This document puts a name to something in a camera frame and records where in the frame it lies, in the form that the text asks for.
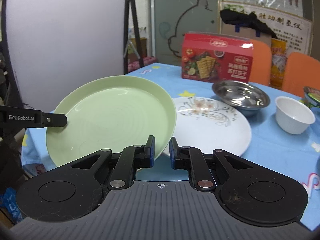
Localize pink floral fabric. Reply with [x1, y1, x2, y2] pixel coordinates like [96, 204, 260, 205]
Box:
[127, 57, 157, 73]

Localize black stand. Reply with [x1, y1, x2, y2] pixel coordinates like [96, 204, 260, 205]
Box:
[122, 0, 145, 75]

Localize right orange chair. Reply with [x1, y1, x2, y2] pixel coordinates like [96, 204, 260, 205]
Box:
[281, 52, 320, 97]

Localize white round reflector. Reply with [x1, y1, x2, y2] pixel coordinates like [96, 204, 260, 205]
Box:
[2, 0, 125, 112]

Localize red cracker box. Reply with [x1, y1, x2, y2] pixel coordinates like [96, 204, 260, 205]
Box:
[182, 33, 254, 83]

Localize stainless steel bowl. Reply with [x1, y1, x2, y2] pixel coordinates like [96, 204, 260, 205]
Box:
[212, 80, 270, 117]

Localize green plate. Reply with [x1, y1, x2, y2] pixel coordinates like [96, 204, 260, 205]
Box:
[46, 76, 176, 167]

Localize instant noodle cup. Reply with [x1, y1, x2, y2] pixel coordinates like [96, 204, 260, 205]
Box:
[303, 86, 320, 108]

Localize yellow snack bag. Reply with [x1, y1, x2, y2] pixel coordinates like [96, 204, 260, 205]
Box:
[270, 38, 286, 90]

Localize black cloth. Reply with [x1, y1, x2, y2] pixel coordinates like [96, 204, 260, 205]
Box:
[220, 9, 277, 39]

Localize left orange chair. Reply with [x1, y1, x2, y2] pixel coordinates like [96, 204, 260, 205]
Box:
[249, 39, 272, 86]

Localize lower wall poster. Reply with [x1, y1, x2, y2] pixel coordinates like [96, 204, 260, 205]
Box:
[219, 1, 313, 55]

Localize orange chair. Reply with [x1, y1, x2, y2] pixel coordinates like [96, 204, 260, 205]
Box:
[249, 39, 272, 86]
[281, 52, 320, 97]

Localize white floral plate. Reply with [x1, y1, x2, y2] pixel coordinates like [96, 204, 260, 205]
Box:
[173, 96, 252, 156]

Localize cardboard box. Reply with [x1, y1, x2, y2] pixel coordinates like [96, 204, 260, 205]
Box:
[221, 23, 272, 47]

